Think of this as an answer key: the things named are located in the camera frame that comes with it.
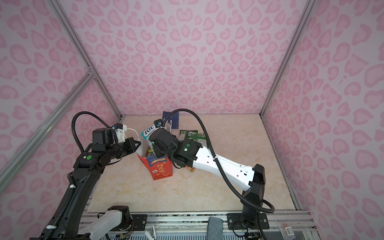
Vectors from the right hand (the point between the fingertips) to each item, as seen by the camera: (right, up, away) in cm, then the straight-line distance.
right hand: (159, 140), depth 68 cm
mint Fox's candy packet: (-7, +3, +4) cm, 9 cm away
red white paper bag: (-3, -15, +10) cm, 18 cm away
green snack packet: (+20, -1, +34) cm, 40 cm away
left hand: (-10, 0, +5) cm, 11 cm away
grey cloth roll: (+25, -41, +1) cm, 48 cm away
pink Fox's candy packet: (+14, -19, +22) cm, 32 cm away
